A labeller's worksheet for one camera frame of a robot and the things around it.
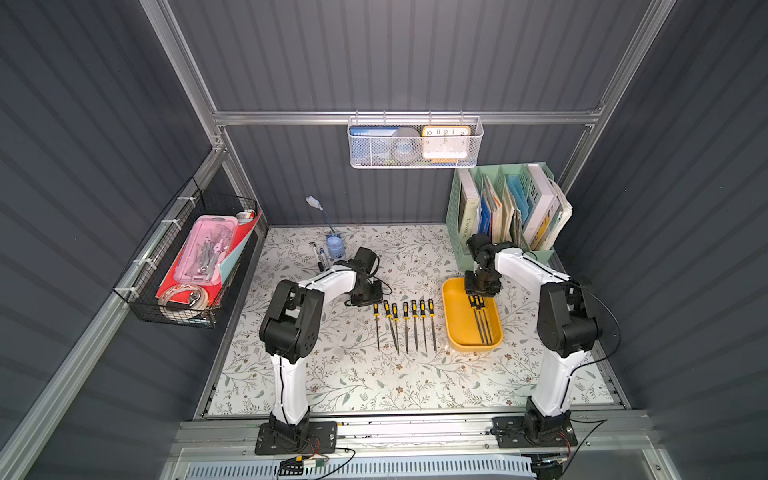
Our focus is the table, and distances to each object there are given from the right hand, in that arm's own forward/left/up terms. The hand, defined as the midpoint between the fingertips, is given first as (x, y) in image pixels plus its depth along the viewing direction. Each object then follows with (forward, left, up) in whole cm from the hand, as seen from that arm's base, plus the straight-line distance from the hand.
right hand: (481, 291), depth 96 cm
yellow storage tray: (-11, +5, -5) cm, 13 cm away
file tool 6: (-7, +30, -5) cm, 31 cm away
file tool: (-6, +16, -5) cm, 18 cm away
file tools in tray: (-3, +1, -3) cm, 4 cm away
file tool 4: (-8, +24, -4) cm, 26 cm away
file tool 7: (-6, +34, -5) cm, 35 cm away
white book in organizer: (+22, -21, +15) cm, 34 cm away
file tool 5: (-9, +28, -4) cm, 29 cm away
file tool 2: (-6, +19, -5) cm, 20 cm away
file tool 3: (-7, +21, -5) cm, 23 cm away
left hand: (-1, +34, -3) cm, 35 cm away
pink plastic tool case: (-9, +75, +27) cm, 80 cm away
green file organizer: (+21, -10, +18) cm, 30 cm away
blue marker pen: (+19, +56, -4) cm, 59 cm away
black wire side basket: (-20, +76, +24) cm, 82 cm away
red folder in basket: (-16, +70, +24) cm, 76 cm away
